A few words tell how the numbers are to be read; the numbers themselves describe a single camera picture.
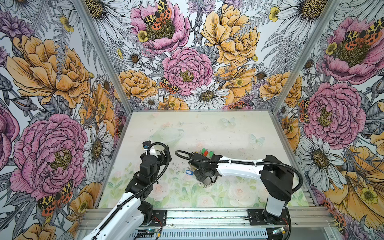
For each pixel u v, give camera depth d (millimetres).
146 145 664
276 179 465
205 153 970
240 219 759
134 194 524
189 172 885
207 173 617
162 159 652
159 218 740
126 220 499
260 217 734
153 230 710
